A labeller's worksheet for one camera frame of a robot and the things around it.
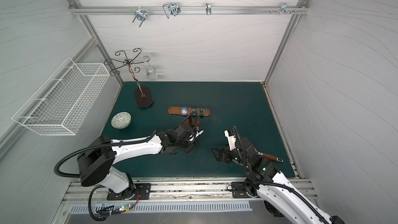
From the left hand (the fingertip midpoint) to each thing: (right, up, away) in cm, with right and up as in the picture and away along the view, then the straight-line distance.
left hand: (188, 145), depth 80 cm
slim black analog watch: (+2, +18, +7) cm, 20 cm away
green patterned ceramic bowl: (-45, +11, +18) cm, 50 cm away
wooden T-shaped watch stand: (-7, +18, +7) cm, 21 cm away
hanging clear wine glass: (-26, +42, +18) cm, 52 cm away
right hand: (+16, +3, -6) cm, 17 cm away
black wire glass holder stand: (-36, +27, +31) cm, 55 cm away
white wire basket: (-56, +21, -12) cm, 62 cm away
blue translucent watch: (-3, +17, +6) cm, 19 cm away
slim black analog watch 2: (+7, +17, +6) cm, 19 cm away
